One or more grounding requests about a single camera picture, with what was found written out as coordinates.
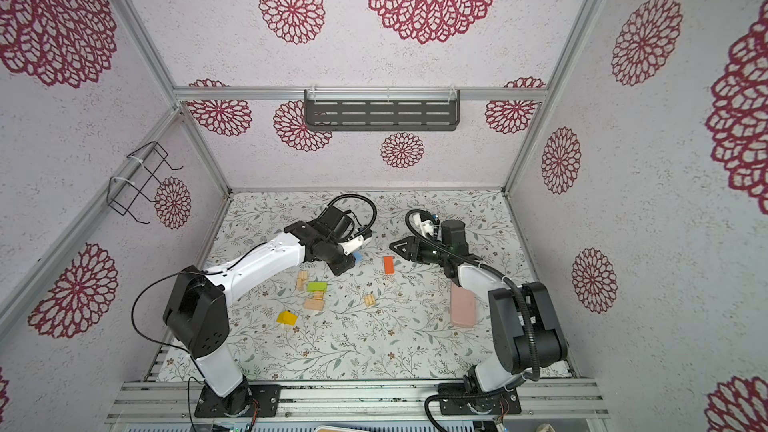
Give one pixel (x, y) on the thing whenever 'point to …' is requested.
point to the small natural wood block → (369, 300)
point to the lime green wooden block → (318, 286)
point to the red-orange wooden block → (389, 266)
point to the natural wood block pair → (302, 275)
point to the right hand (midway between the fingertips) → (395, 245)
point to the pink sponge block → (463, 307)
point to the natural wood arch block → (317, 303)
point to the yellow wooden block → (286, 317)
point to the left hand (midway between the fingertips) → (345, 263)
